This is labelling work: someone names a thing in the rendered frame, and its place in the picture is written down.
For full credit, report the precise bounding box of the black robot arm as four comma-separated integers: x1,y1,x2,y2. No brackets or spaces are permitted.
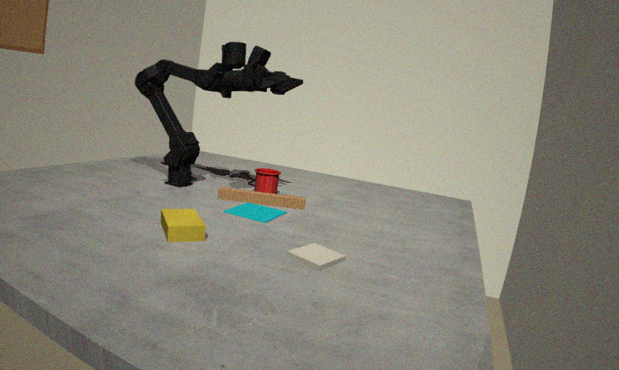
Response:
135,42,271,188

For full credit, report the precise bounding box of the red cup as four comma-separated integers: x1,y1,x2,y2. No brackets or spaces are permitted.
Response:
254,168,280,194

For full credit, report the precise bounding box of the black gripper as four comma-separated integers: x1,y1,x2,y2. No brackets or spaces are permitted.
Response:
238,63,303,95

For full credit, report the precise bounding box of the yellow rectangular block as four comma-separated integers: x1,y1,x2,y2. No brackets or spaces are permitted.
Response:
160,209,206,243

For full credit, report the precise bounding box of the beige flat rectangular block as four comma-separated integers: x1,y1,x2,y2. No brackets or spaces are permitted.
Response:
286,243,346,271

